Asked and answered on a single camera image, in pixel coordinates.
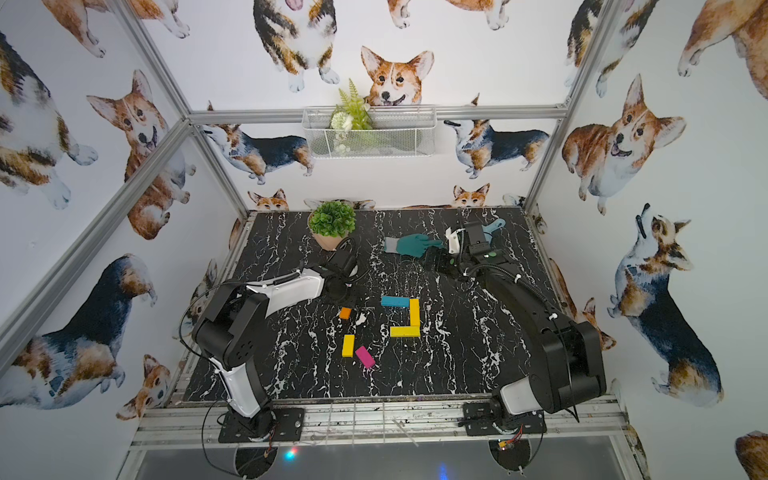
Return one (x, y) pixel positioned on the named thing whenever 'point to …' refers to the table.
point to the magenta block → (367, 360)
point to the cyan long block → (395, 301)
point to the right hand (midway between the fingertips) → (429, 261)
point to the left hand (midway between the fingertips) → (357, 295)
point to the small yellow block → (348, 346)
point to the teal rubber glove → (414, 245)
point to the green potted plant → (330, 222)
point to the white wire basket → (396, 133)
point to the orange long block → (345, 313)
